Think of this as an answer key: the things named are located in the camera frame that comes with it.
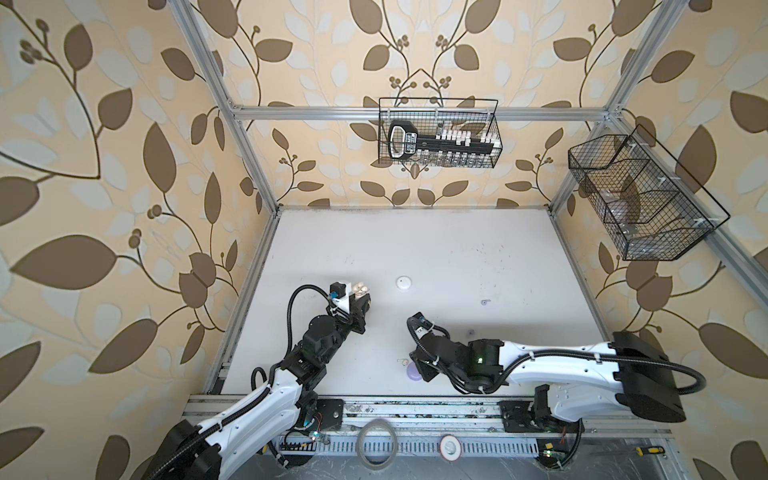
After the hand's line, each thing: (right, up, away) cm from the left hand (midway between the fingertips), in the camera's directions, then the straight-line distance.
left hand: (364, 292), depth 79 cm
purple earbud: (+37, -6, +16) cm, 41 cm away
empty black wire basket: (+72, +22, -7) cm, 75 cm away
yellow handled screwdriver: (+69, -35, -10) cm, 78 cm away
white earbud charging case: (+11, 0, +20) cm, 23 cm away
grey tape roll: (0, -36, -8) cm, 37 cm away
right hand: (+13, -17, -2) cm, 22 cm away
